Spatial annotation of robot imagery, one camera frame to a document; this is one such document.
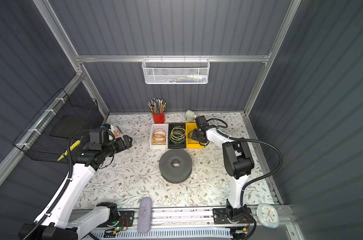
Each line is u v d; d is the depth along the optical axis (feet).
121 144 2.23
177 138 3.18
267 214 2.37
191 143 3.30
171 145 3.22
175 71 4.06
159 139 3.32
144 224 2.28
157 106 3.50
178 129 3.37
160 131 3.47
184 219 2.45
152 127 3.42
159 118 3.57
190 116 3.63
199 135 2.44
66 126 2.38
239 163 1.72
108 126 2.23
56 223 1.25
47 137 2.27
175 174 2.77
